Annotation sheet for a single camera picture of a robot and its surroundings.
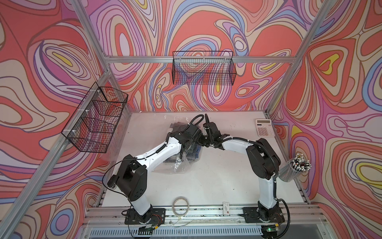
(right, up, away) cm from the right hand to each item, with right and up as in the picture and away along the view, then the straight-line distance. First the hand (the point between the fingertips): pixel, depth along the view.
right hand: (193, 143), depth 95 cm
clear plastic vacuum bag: (-10, -11, -11) cm, 19 cm away
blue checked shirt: (-2, -2, -19) cm, 19 cm away
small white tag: (+16, -31, -20) cm, 41 cm away
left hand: (-3, -1, -9) cm, 9 cm away
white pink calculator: (+53, +10, +13) cm, 55 cm away
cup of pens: (+51, -10, -21) cm, 56 cm away
